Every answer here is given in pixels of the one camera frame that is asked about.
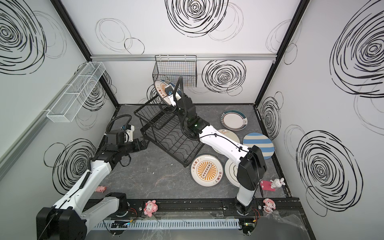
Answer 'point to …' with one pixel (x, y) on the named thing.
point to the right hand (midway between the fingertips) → (176, 89)
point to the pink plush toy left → (150, 207)
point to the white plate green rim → (234, 120)
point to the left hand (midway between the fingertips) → (144, 140)
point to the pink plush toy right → (269, 205)
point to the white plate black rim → (230, 171)
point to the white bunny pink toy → (271, 186)
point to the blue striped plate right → (262, 141)
